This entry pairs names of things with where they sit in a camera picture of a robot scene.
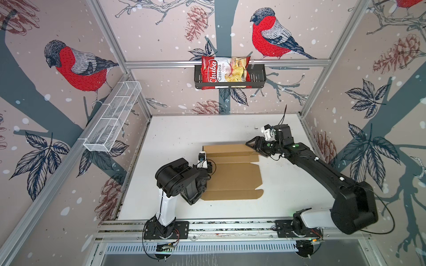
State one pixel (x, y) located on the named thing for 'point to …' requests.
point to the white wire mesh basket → (119, 104)
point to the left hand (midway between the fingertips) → (207, 152)
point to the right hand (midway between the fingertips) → (248, 144)
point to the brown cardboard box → (233, 177)
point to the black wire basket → (257, 80)
